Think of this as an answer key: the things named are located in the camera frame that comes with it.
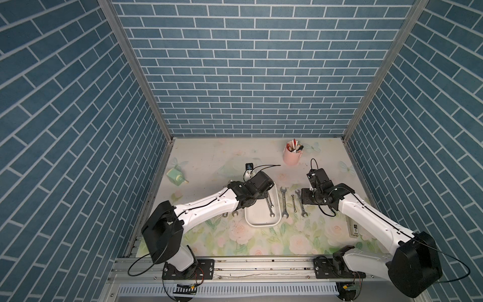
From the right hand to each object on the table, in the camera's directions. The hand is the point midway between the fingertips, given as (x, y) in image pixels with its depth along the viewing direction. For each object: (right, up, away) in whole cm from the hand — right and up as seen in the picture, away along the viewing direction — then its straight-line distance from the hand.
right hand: (307, 196), depth 85 cm
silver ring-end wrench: (-16, -9, +4) cm, 19 cm away
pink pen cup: (-4, +20, +14) cm, 25 cm away
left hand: (-21, +4, -2) cm, 21 cm away
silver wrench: (-1, -9, +4) cm, 9 cm away
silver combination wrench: (-35, -9, +4) cm, 36 cm away
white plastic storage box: (-23, -9, +3) cm, 25 cm away
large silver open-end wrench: (-9, -9, +5) cm, 14 cm away
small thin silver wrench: (-5, -5, +7) cm, 10 cm away
